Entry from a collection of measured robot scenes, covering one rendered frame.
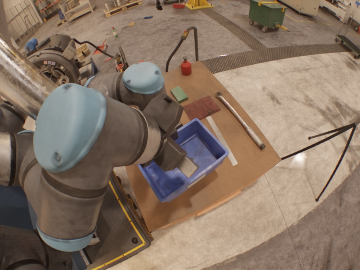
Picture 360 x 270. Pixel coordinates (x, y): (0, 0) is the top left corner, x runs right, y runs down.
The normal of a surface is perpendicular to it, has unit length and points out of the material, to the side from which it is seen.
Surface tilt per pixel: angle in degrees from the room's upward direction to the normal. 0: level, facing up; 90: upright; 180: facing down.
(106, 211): 0
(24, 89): 74
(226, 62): 0
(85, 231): 84
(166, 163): 25
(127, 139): 85
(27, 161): 16
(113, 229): 0
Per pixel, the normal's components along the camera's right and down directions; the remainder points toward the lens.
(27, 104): 0.41, 0.66
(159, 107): -0.31, -0.11
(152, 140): 0.93, 0.15
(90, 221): 0.87, 0.40
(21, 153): 0.93, -0.31
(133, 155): 0.74, 0.59
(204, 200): -0.11, -0.47
